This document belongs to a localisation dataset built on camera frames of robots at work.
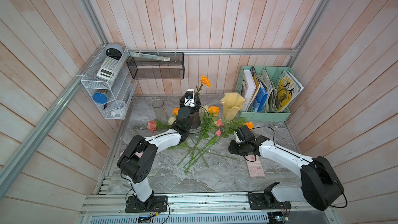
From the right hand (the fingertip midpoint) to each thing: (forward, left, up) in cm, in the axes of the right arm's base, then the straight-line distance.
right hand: (229, 147), depth 89 cm
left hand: (+20, +21, +24) cm, 38 cm away
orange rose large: (+26, +9, +1) cm, 28 cm away
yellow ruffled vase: (+25, -3, +12) cm, 28 cm away
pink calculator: (-11, -13, -2) cm, 17 cm away
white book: (+28, -11, +21) cm, 37 cm away
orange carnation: (+23, +15, +31) cm, 41 cm away
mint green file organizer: (+38, -25, +21) cm, 50 cm away
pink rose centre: (+10, +6, -1) cm, 12 cm away
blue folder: (+26, -20, +12) cm, 35 cm away
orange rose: (+14, -14, +3) cm, 20 cm away
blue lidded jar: (+12, +68, +29) cm, 75 cm away
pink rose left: (+14, +48, +1) cm, 50 cm away
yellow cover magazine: (+34, -39, +16) cm, 54 cm away
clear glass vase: (+17, +41, +13) cm, 47 cm away
